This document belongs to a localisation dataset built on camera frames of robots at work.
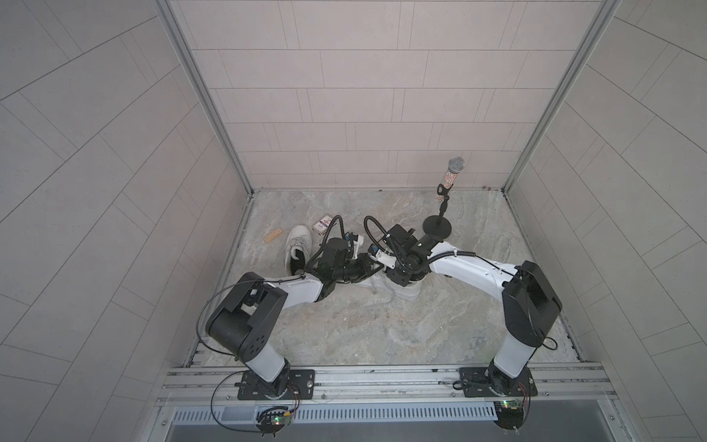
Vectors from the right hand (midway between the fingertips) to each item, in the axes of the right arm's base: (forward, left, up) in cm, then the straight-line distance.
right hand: (392, 272), depth 88 cm
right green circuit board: (-38, -25, -7) cm, 46 cm away
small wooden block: (+20, +43, -2) cm, 47 cm away
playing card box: (+21, +25, -2) cm, 33 cm away
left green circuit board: (-36, +33, -1) cm, 49 cm away
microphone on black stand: (+20, -20, -3) cm, 28 cm away
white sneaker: (+6, +29, +7) cm, 31 cm away
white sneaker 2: (-4, +5, +3) cm, 7 cm away
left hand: (0, +2, +5) cm, 5 cm away
